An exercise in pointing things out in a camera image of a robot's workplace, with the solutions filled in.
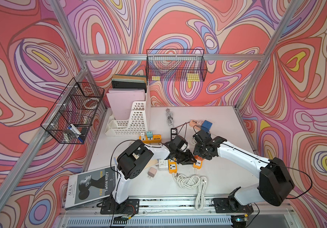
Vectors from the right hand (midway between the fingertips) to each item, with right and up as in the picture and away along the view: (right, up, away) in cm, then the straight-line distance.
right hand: (199, 156), depth 85 cm
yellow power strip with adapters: (-26, +9, +12) cm, 31 cm away
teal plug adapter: (-31, +13, +10) cm, 35 cm away
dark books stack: (-45, +48, +8) cm, 66 cm away
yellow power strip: (-16, -6, -1) cm, 17 cm away
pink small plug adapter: (-29, -9, -1) cm, 30 cm away
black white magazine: (-62, -15, -9) cm, 64 cm away
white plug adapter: (-36, +11, +11) cm, 39 cm away
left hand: (-2, -4, 0) cm, 4 cm away
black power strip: (-15, +13, +15) cm, 25 cm away
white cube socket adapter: (-22, -4, -3) cm, 23 cm away
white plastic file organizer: (-37, +20, +5) cm, 43 cm away
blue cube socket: (+9, +19, +13) cm, 25 cm away
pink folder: (-49, +35, +6) cm, 61 cm away
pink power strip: (+2, +19, +18) cm, 26 cm away
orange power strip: (0, -5, 0) cm, 5 cm away
